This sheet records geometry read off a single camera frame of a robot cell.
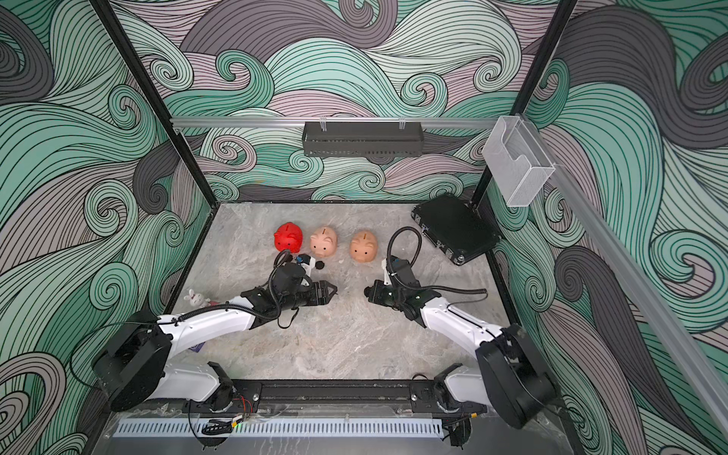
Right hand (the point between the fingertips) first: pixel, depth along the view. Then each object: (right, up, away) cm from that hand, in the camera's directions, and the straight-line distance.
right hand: (364, 293), depth 85 cm
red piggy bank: (-26, +17, +12) cm, 34 cm away
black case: (+39, +21, +29) cm, 53 cm away
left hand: (-10, +2, -2) cm, 11 cm away
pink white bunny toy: (-51, -2, -2) cm, 51 cm away
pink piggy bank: (-14, +15, +12) cm, 24 cm away
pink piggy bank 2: (0, +13, +10) cm, 17 cm away
